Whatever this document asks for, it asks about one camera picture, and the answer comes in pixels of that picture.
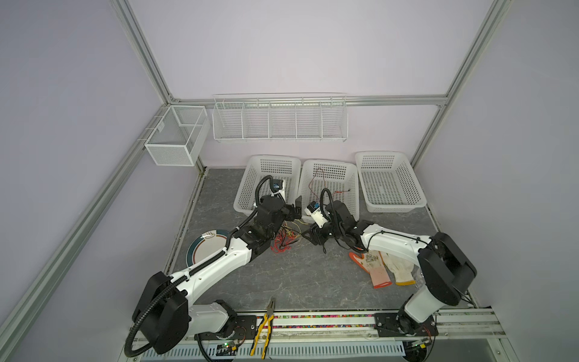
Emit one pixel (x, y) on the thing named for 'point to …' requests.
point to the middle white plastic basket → (340, 177)
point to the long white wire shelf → (280, 117)
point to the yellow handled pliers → (269, 315)
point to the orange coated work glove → (374, 263)
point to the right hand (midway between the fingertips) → (307, 231)
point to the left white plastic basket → (279, 167)
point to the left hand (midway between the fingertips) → (290, 198)
